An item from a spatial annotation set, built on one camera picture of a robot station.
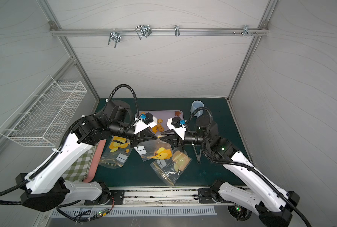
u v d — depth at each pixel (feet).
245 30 2.52
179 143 1.64
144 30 2.48
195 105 3.56
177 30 2.56
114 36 2.57
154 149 2.32
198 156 2.83
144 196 2.46
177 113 3.62
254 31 2.58
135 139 1.60
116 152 2.91
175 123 1.53
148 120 1.52
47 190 1.30
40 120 2.21
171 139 1.74
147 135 1.75
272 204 1.25
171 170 2.61
